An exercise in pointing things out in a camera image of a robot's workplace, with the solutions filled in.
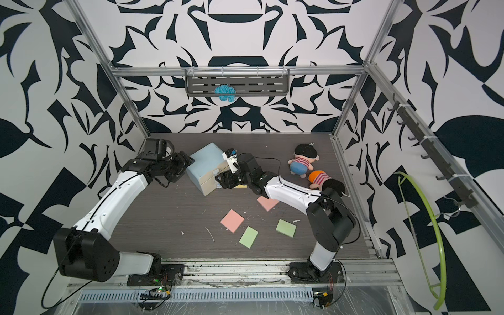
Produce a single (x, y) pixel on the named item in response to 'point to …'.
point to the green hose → (441, 301)
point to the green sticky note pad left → (249, 237)
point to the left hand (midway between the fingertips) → (189, 161)
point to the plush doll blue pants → (304, 156)
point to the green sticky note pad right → (286, 228)
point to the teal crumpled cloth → (226, 88)
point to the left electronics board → (153, 294)
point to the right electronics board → (324, 298)
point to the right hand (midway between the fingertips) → (222, 171)
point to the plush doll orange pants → (317, 178)
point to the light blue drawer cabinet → (209, 162)
